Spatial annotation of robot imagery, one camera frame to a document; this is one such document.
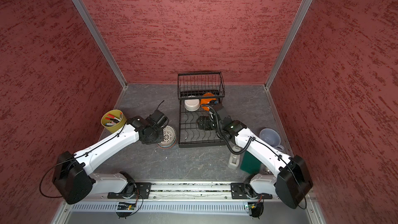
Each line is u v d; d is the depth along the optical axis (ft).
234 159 2.69
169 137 2.79
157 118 2.11
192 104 3.29
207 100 3.29
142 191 2.43
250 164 2.75
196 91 3.63
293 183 1.31
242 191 2.43
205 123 2.28
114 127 2.67
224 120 1.97
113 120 2.90
